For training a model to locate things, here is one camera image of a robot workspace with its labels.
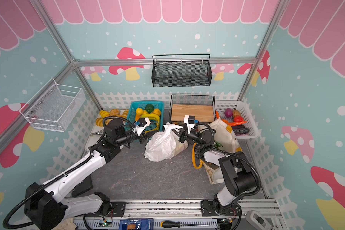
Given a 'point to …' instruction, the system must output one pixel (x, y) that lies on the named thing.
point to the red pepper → (238, 119)
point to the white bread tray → (96, 133)
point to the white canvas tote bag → (225, 137)
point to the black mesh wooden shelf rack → (202, 107)
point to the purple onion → (228, 112)
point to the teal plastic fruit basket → (134, 105)
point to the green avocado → (149, 108)
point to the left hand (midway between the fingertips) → (154, 128)
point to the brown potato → (235, 112)
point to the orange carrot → (234, 123)
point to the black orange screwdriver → (172, 224)
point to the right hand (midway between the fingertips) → (170, 126)
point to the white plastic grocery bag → (165, 145)
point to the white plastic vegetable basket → (221, 106)
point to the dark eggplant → (240, 131)
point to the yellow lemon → (139, 111)
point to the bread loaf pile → (111, 113)
